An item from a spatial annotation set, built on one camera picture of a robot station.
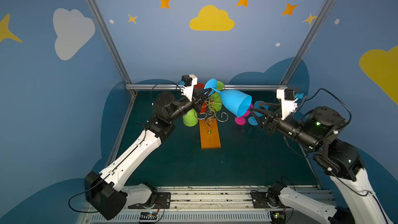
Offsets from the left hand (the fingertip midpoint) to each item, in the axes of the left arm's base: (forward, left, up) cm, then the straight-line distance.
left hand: (208, 86), depth 61 cm
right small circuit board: (-39, -35, -48) cm, 72 cm away
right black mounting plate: (-32, -27, -45) cm, 62 cm away
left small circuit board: (-39, +27, -48) cm, 68 cm away
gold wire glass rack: (+4, -2, -24) cm, 24 cm away
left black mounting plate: (-34, +20, -45) cm, 59 cm away
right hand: (-11, -16, +2) cm, 20 cm away
